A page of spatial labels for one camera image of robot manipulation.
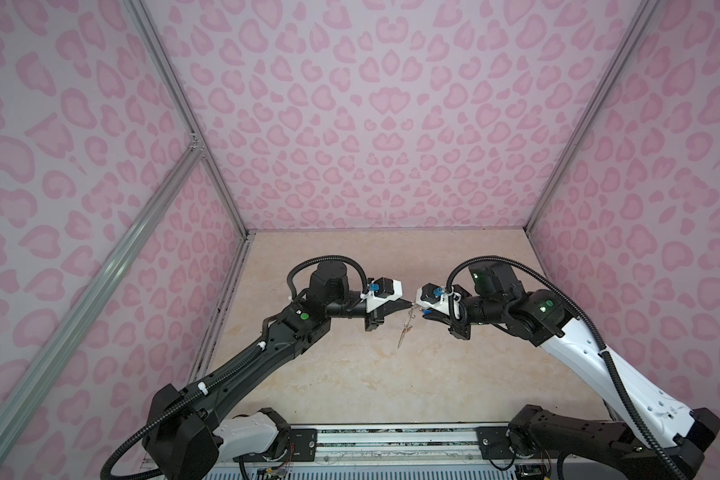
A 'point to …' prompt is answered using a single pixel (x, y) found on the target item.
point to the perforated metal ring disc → (407, 328)
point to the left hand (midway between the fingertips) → (409, 297)
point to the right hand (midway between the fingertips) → (429, 309)
